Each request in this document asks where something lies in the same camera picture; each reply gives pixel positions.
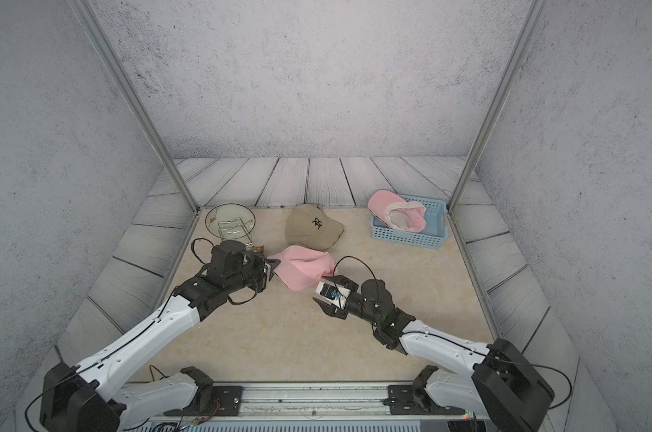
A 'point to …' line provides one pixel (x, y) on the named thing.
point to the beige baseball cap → (307, 225)
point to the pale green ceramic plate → (229, 211)
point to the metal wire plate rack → (225, 228)
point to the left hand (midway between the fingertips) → (287, 259)
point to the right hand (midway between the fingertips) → (324, 284)
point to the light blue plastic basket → (435, 234)
